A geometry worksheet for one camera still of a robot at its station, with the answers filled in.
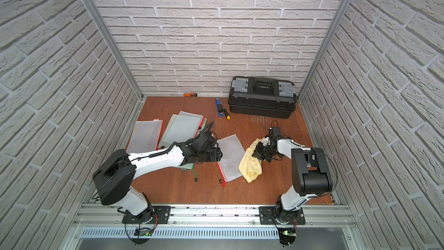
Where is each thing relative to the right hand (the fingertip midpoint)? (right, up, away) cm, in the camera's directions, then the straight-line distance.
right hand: (255, 154), depth 92 cm
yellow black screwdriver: (-15, +21, +14) cm, 30 cm away
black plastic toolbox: (+4, +33, +8) cm, 34 cm away
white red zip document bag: (-12, +1, -1) cm, 12 cm away
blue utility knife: (-20, +26, +19) cm, 38 cm away
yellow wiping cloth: (-3, -4, -7) cm, 9 cm away
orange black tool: (-41, +36, +29) cm, 62 cm away
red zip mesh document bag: (-64, +9, +8) cm, 65 cm away
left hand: (-18, +2, -7) cm, 20 cm away
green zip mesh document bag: (-52, +5, +5) cm, 52 cm away
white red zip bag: (-44, +13, +13) cm, 48 cm away
